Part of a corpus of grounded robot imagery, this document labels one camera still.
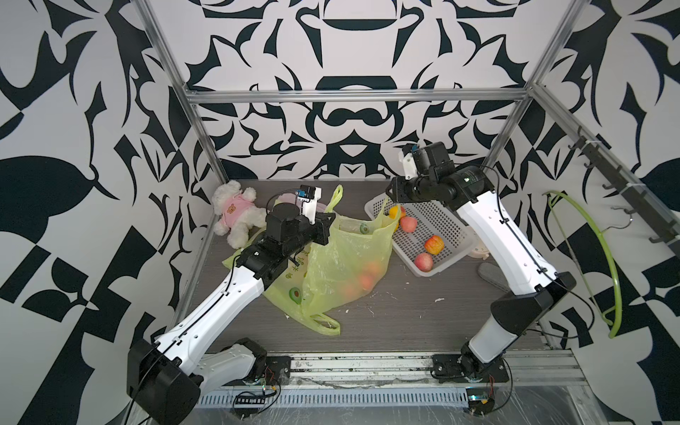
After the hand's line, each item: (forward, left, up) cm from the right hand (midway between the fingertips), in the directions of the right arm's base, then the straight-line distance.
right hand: (390, 185), depth 74 cm
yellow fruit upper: (+12, -6, -27) cm, 30 cm away
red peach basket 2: (-10, +3, -31) cm, 32 cm away
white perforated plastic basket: (+4, -19, -33) cm, 38 cm away
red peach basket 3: (-20, +11, -26) cm, 35 cm away
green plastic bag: (-18, +31, -29) cm, 46 cm away
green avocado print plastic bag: (-13, +11, -16) cm, 23 cm away
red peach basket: (+7, -11, -28) cm, 30 cm away
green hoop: (-35, -48, -13) cm, 61 cm away
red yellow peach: (-3, -18, -28) cm, 33 cm away
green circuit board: (-47, -22, -34) cm, 62 cm away
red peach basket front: (-9, -14, -27) cm, 32 cm away
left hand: (-6, +16, -3) cm, 18 cm away
